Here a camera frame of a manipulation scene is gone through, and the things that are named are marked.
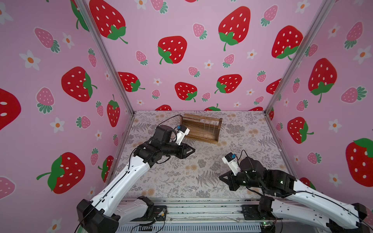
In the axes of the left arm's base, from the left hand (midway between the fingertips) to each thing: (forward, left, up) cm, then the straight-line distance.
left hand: (193, 149), depth 70 cm
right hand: (-11, -13, -6) cm, 18 cm away
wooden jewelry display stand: (+34, -8, -25) cm, 43 cm away
